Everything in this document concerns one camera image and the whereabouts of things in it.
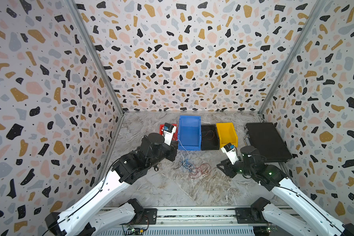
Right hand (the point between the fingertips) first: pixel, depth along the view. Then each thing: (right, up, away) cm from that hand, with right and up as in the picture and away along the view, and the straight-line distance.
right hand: (220, 164), depth 74 cm
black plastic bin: (-2, +6, +27) cm, 28 cm away
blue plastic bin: (-15, +14, +33) cm, 39 cm away
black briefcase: (+37, +12, +26) cm, 46 cm away
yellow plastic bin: (+13, +13, +34) cm, 39 cm away
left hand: (-20, +12, -9) cm, 25 cm away
